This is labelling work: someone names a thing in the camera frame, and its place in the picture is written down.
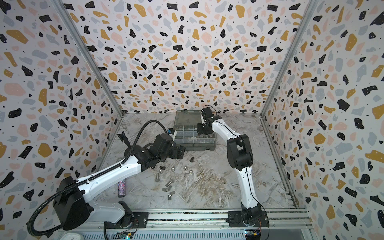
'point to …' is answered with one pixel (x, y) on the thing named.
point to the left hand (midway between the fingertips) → (179, 146)
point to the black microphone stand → (123, 138)
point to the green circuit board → (124, 235)
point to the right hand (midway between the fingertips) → (199, 130)
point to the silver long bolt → (157, 180)
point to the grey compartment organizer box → (186, 133)
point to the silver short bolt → (167, 184)
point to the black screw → (191, 160)
